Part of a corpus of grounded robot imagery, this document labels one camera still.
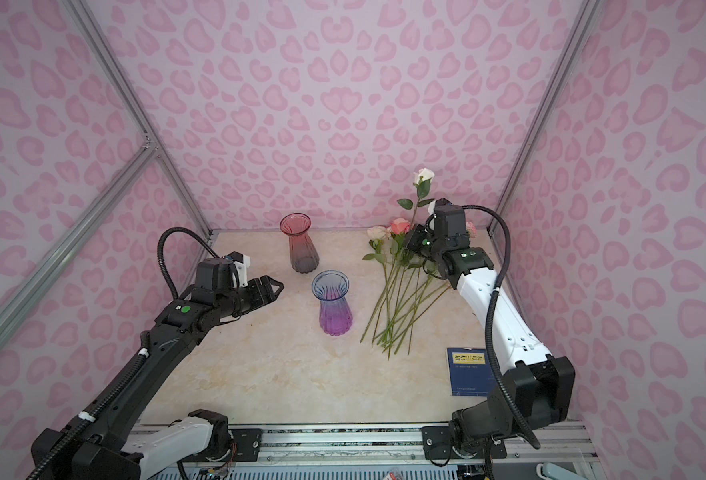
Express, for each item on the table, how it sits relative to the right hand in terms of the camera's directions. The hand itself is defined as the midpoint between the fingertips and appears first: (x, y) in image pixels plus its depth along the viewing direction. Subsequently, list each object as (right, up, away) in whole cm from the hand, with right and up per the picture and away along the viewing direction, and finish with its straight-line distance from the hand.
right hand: (405, 230), depth 77 cm
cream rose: (-5, +1, +36) cm, 37 cm away
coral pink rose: (+3, +4, +33) cm, 33 cm away
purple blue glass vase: (-20, -16, +7) cm, 26 cm away
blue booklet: (+19, -40, +6) cm, 45 cm away
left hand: (-33, -14, 0) cm, 36 cm away
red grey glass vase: (-31, -7, +25) cm, 41 cm away
